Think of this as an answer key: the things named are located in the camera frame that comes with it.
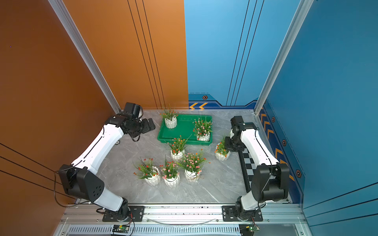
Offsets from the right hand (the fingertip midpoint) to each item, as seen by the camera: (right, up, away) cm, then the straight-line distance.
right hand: (229, 148), depth 84 cm
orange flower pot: (-5, -1, -5) cm, 7 cm away
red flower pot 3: (-46, -12, -5) cm, 48 cm away
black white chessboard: (+11, -11, +1) cm, 16 cm away
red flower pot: (-38, +18, +21) cm, 47 cm away
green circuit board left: (-57, -37, -13) cm, 69 cm away
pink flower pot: (-15, +11, +6) cm, 20 cm away
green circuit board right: (+6, -37, -14) cm, 40 cm away
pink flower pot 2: (-32, -12, -12) cm, 36 cm away
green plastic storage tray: (-28, +11, +28) cm, 41 cm away
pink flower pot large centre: (-21, -7, -9) cm, 24 cm away
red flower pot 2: (-30, +2, +1) cm, 30 cm away
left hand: (-46, +13, -1) cm, 47 cm away
